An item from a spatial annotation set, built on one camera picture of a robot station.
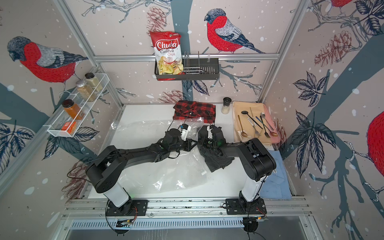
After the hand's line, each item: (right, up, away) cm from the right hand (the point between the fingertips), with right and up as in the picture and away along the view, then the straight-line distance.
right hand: (197, 139), depth 95 cm
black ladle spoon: (+39, +18, +19) cm, 47 cm away
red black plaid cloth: (-7, +20, +20) cm, 29 cm away
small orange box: (-57, +10, -29) cm, 65 cm away
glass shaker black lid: (+22, +21, +18) cm, 35 cm away
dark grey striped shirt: (+10, -11, -9) cm, 18 cm away
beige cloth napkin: (+39, +11, +12) cm, 43 cm away
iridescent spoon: (+52, +3, +6) cm, 53 cm away
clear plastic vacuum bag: (-18, -18, -12) cm, 28 cm away
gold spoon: (+32, +3, +6) cm, 33 cm away
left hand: (+2, +1, -11) cm, 11 cm away
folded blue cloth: (+43, -23, -16) cm, 52 cm away
